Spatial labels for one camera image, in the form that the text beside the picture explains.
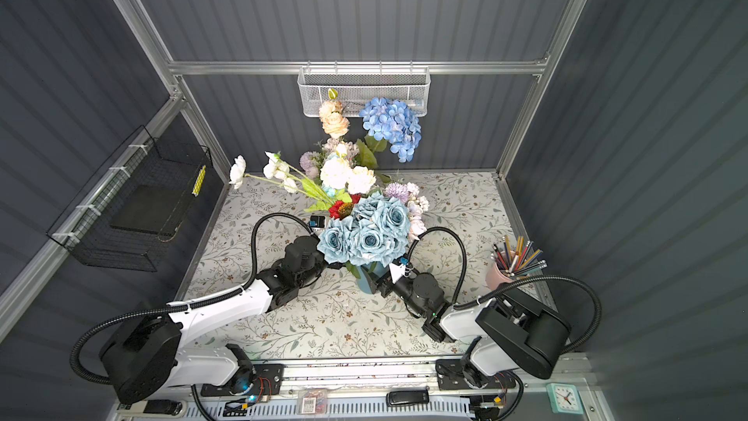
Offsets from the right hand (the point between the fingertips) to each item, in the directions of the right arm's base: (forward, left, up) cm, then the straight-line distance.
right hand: (376, 261), depth 79 cm
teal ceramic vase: (-2, +4, -9) cm, 10 cm away
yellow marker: (+19, +51, +13) cm, 56 cm away
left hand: (+6, +8, +1) cm, 10 cm away
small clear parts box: (-31, +15, -11) cm, 36 cm away
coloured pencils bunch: (+2, -41, -5) cm, 41 cm away
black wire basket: (-3, +62, +22) cm, 66 cm away
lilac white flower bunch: (+25, +19, +14) cm, 34 cm away
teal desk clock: (-30, -45, -14) cm, 56 cm away
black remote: (-29, -8, -16) cm, 34 cm away
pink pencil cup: (+1, -36, -14) cm, 39 cm away
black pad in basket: (+8, +60, +14) cm, 62 cm away
